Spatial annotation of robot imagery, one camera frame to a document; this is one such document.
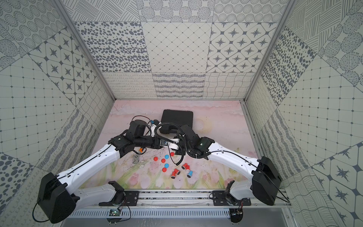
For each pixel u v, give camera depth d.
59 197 0.38
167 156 0.90
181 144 0.69
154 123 0.70
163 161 0.88
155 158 0.88
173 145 0.65
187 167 0.84
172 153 0.90
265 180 0.40
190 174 0.81
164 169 0.84
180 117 1.03
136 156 0.88
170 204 0.73
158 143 0.66
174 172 0.82
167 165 0.86
